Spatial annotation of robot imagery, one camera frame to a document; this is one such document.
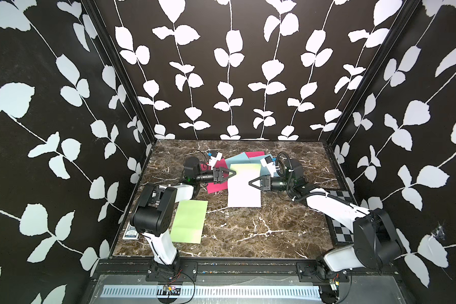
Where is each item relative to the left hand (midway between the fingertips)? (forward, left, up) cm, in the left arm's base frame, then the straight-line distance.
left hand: (234, 174), depth 82 cm
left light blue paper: (+24, -4, -18) cm, 30 cm away
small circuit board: (-39, +27, -19) cm, 51 cm away
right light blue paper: (-2, -12, +6) cm, 13 cm away
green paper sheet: (-13, +22, -19) cm, 32 cm away
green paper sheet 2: (-7, -2, -5) cm, 9 cm away
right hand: (-5, -6, +2) cm, 8 cm away
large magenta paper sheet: (+4, +10, -16) cm, 19 cm away
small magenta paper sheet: (+28, -13, -20) cm, 37 cm away
